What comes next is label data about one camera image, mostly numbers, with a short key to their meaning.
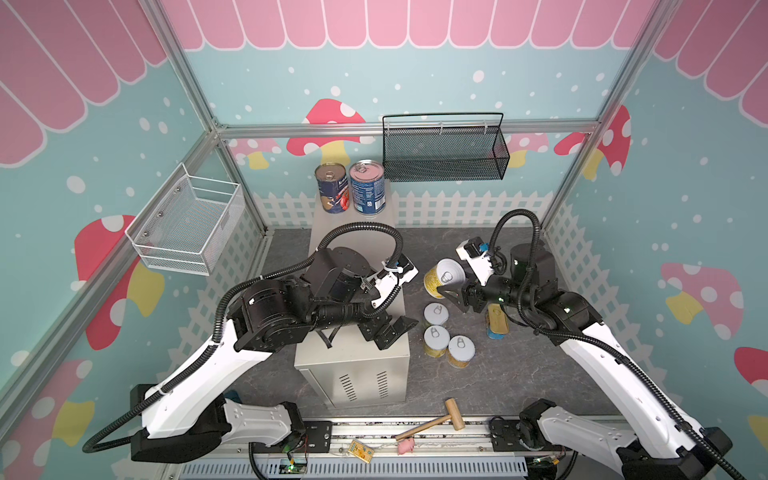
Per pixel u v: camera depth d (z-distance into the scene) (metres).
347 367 0.88
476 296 0.57
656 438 0.38
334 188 0.71
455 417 0.76
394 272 0.42
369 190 0.70
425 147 0.95
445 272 0.65
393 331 0.47
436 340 0.85
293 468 0.72
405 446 0.71
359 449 0.72
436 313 0.90
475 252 0.55
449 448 0.74
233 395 0.81
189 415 0.32
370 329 0.47
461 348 0.84
